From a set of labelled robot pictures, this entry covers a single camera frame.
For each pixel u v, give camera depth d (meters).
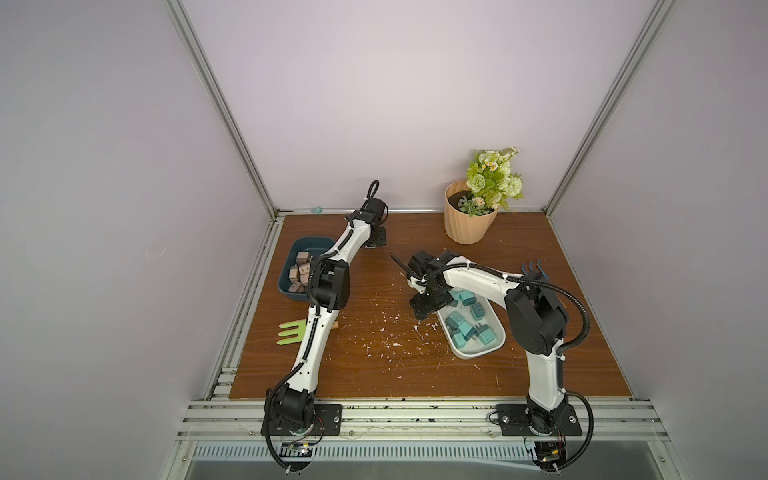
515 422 0.73
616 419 0.74
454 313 0.92
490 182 0.92
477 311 0.88
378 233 0.87
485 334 0.85
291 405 0.65
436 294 0.78
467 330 0.86
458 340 0.83
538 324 0.51
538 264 1.03
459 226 1.01
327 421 0.73
